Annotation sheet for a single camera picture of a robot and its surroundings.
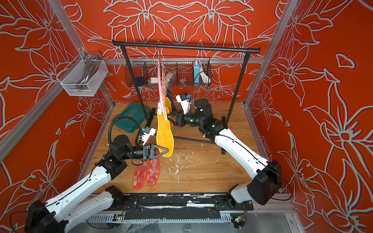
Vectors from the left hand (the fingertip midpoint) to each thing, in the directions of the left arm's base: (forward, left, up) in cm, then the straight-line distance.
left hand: (166, 152), depth 62 cm
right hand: (+15, +2, +8) cm, 17 cm away
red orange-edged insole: (+1, +11, -26) cm, 28 cm away
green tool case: (+42, +33, -21) cm, 57 cm away
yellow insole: (+6, +1, +3) cm, 7 cm away
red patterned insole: (-2, +18, -26) cm, 32 cm away
